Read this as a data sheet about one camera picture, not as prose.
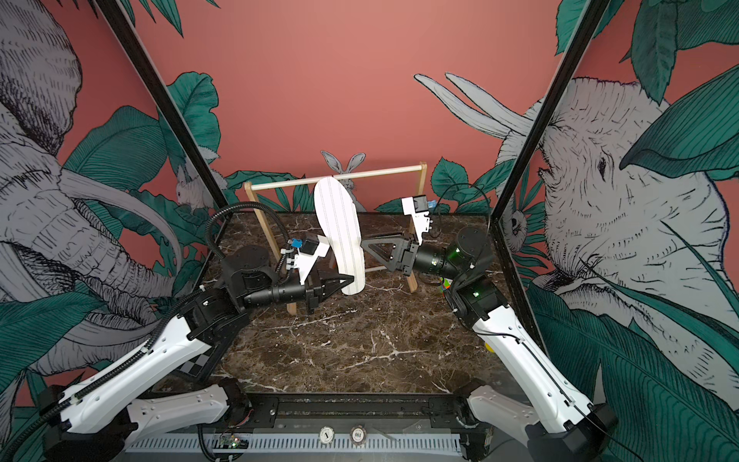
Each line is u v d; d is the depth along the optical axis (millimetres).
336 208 519
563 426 374
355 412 749
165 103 856
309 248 486
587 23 706
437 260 511
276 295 498
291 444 701
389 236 513
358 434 661
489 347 464
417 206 504
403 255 489
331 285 563
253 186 639
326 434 713
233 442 701
